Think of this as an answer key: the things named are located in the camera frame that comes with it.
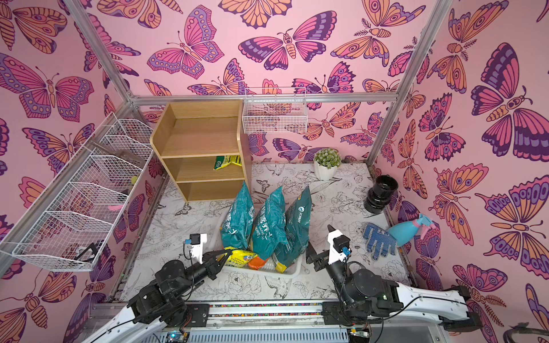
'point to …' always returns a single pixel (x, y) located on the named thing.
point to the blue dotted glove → (377, 236)
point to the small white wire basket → (275, 110)
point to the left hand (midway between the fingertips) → (233, 250)
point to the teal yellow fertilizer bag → (298, 228)
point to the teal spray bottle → (405, 231)
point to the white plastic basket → (292, 271)
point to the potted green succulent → (326, 161)
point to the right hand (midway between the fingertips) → (316, 234)
